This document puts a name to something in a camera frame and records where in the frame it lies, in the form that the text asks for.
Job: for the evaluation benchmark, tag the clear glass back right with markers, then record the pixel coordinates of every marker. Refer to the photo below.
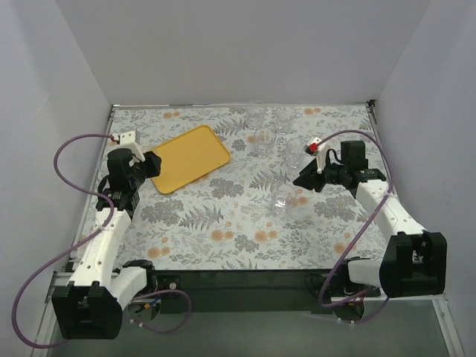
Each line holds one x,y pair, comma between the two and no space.
284,117

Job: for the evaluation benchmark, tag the yellow plastic tray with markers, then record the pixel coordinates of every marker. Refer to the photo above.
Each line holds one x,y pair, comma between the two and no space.
188,157

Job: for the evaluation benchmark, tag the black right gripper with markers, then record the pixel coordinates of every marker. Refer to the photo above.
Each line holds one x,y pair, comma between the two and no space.
317,178

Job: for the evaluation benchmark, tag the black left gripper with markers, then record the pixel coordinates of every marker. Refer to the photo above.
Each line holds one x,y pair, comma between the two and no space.
149,166

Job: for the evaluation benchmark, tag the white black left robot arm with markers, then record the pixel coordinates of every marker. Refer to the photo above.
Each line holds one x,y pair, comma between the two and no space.
91,304

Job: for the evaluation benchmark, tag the clear glass back left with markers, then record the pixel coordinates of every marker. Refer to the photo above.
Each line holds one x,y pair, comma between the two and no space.
255,114

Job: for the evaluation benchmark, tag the clear glass middle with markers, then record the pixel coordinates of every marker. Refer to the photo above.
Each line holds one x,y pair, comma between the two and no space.
264,139

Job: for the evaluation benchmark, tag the floral patterned table mat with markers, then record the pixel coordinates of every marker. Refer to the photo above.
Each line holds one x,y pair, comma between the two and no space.
224,219

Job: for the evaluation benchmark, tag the clear glass near right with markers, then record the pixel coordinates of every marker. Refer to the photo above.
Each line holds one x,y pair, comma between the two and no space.
295,152

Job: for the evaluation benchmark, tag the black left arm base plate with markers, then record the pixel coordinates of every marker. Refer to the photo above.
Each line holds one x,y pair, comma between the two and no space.
148,309

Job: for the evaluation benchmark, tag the clear drinking glass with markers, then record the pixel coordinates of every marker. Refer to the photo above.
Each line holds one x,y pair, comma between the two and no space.
283,199

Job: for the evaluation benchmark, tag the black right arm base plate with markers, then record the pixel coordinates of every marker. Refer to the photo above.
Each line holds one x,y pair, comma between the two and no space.
351,311

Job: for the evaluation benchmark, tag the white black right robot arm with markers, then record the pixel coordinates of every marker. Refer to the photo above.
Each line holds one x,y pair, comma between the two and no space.
414,261

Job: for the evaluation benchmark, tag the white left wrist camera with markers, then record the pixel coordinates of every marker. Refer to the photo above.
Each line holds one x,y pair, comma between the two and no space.
130,140

